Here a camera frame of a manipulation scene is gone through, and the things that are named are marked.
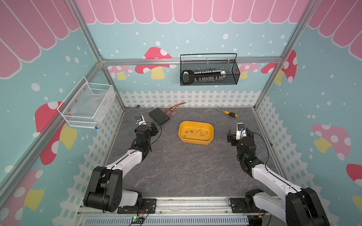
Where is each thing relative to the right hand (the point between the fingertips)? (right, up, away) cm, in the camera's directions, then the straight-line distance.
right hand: (238, 129), depth 84 cm
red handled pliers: (-42, +16, +35) cm, 57 cm away
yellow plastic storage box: (-24, -4, +22) cm, 33 cm away
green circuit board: (-57, -47, -11) cm, 75 cm away
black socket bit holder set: (-30, +33, +6) cm, 45 cm away
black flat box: (-53, +9, +29) cm, 61 cm away
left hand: (-55, +2, +5) cm, 55 cm away
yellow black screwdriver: (+2, +12, +32) cm, 35 cm away
